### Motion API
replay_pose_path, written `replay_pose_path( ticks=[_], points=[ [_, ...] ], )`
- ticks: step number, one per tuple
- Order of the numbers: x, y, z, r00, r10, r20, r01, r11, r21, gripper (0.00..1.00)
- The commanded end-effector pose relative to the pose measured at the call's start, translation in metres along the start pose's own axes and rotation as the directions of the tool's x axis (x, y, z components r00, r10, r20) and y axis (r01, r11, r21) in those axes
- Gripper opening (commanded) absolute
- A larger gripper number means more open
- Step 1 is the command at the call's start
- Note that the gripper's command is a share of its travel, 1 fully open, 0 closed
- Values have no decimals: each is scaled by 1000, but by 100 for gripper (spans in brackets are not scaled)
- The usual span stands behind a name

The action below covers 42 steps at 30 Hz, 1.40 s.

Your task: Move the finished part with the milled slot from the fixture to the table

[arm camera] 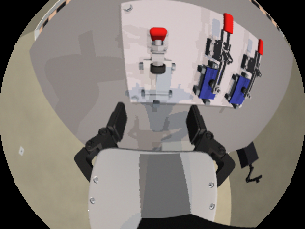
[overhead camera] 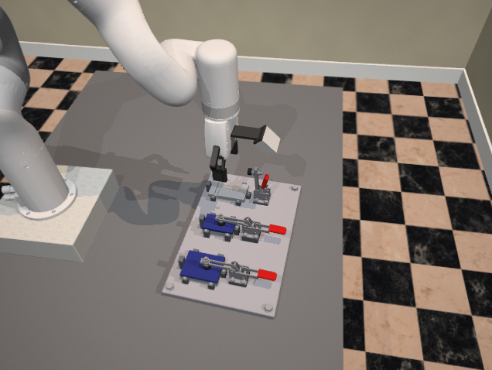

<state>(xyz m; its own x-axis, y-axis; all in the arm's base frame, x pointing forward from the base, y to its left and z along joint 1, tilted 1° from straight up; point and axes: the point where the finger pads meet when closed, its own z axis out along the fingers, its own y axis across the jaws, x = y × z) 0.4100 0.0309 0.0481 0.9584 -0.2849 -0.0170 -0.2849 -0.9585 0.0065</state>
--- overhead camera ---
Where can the blue flat metal blank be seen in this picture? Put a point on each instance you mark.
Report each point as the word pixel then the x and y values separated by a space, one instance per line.
pixel 215 229

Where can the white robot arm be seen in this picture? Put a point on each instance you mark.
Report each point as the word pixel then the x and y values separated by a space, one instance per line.
pixel 169 71

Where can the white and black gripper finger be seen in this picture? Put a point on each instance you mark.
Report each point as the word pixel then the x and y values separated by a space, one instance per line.
pixel 219 172
pixel 234 149

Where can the blue flat plate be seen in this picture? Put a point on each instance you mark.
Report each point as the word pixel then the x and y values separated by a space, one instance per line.
pixel 195 271

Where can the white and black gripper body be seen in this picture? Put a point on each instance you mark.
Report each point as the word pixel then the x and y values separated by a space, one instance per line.
pixel 217 132

